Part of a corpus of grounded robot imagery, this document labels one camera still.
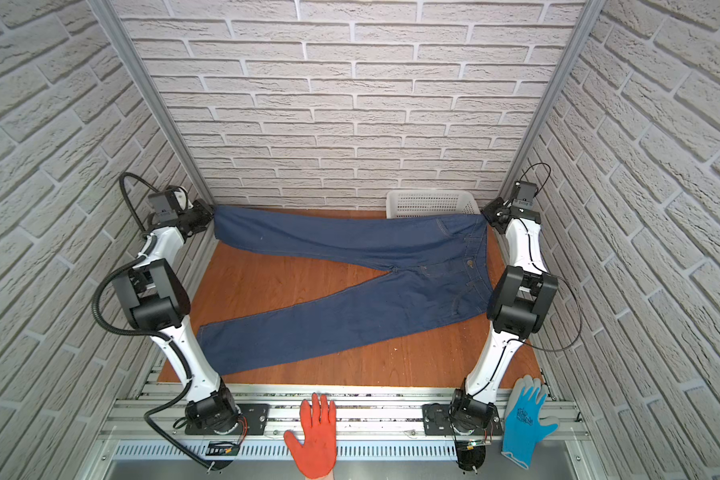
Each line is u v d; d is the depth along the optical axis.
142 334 0.56
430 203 1.18
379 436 0.73
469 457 0.71
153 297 0.57
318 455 0.70
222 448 0.72
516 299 0.55
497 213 0.84
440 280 1.00
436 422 0.73
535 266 0.55
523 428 0.72
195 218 0.85
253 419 0.73
